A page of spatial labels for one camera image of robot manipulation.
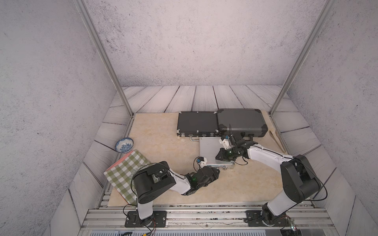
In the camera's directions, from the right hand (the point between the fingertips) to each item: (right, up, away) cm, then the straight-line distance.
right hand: (217, 159), depth 88 cm
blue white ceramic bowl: (-61, +7, +11) cm, 62 cm away
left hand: (+2, -7, -5) cm, 9 cm away
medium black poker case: (-12, +21, +20) cm, 31 cm away
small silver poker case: (-4, +6, +6) cm, 9 cm away
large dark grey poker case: (+25, +23, +18) cm, 38 cm away
